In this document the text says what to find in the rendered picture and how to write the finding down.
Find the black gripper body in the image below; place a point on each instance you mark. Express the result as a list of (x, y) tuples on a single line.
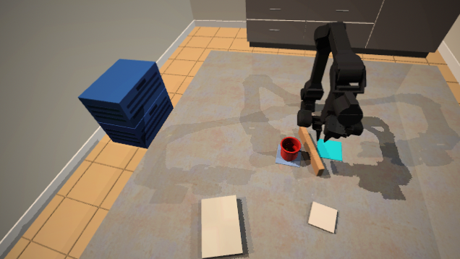
[(305, 119)]

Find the orange flat bar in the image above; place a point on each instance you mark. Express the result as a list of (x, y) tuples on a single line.
[(311, 151)]

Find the beige flat square pad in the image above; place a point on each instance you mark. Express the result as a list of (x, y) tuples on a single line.
[(322, 217)]

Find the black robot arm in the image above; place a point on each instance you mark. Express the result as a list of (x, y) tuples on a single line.
[(347, 67)]

